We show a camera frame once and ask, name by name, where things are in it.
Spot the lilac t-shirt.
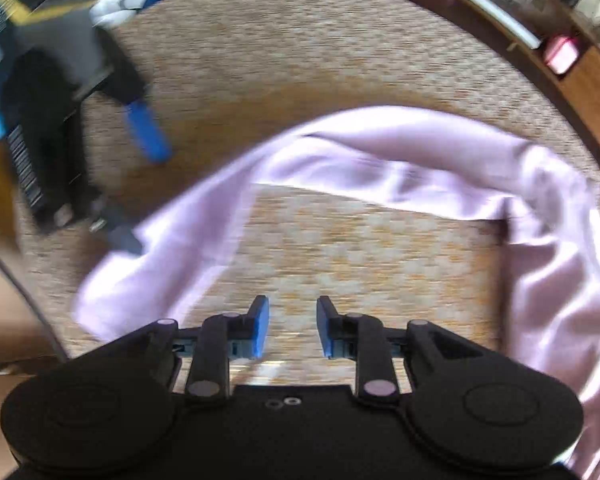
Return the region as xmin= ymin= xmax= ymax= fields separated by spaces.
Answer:
xmin=72 ymin=104 xmax=600 ymax=480

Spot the pink container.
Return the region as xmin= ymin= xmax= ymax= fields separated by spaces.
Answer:
xmin=543 ymin=35 xmax=579 ymax=76

